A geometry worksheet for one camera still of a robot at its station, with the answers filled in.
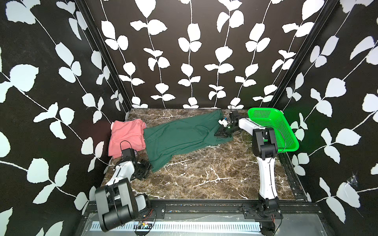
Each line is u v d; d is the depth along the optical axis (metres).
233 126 0.88
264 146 0.63
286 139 0.99
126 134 0.99
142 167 0.76
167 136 1.04
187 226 0.70
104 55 0.87
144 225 0.70
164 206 0.75
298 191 0.84
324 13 0.71
